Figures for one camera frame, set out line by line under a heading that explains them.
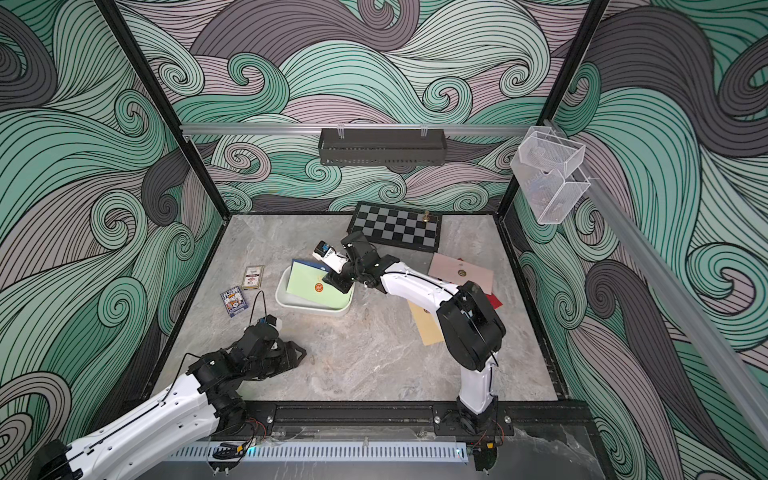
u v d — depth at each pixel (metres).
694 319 0.48
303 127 0.95
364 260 0.68
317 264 0.77
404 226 1.11
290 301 0.95
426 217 1.13
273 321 0.77
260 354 0.63
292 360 0.72
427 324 0.90
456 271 1.01
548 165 0.79
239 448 0.70
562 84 0.83
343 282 0.76
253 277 1.00
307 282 0.95
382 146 1.01
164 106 0.88
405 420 0.74
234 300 0.93
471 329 0.47
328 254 0.74
